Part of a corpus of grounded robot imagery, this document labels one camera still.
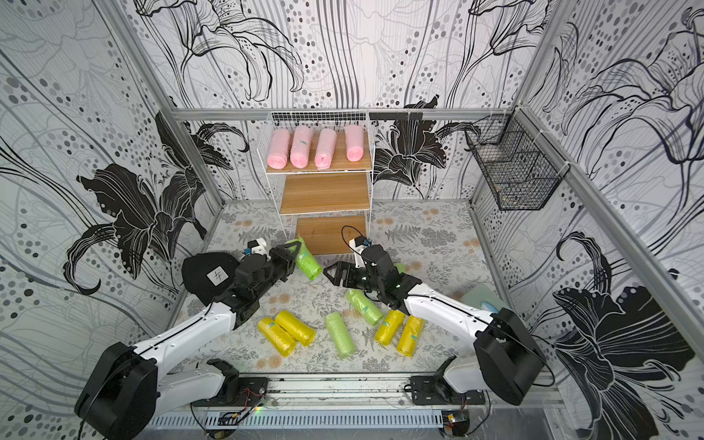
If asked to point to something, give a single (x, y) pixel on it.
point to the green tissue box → (483, 296)
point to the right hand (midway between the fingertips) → (335, 271)
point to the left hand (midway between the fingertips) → (308, 250)
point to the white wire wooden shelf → (326, 208)
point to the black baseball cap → (209, 274)
